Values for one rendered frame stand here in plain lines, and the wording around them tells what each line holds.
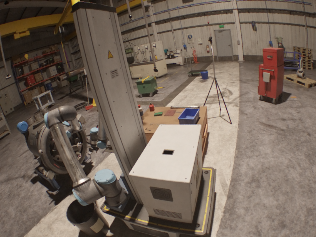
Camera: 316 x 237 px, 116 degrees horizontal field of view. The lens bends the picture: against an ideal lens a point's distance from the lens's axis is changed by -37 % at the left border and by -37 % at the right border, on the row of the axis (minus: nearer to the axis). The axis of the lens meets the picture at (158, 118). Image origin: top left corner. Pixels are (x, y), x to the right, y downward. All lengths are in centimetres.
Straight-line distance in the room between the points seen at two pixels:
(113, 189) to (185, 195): 52
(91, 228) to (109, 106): 110
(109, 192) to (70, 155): 37
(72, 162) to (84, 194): 24
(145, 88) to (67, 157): 398
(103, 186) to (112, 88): 65
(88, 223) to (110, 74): 119
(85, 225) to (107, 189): 49
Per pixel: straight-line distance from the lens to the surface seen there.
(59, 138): 117
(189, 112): 214
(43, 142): 192
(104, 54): 90
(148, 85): 475
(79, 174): 115
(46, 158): 196
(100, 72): 84
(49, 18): 1466
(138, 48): 869
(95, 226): 154
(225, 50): 1128
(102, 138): 147
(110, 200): 125
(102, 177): 112
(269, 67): 373
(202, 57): 1160
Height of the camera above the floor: 144
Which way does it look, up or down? 25 degrees down
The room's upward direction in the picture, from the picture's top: 12 degrees counter-clockwise
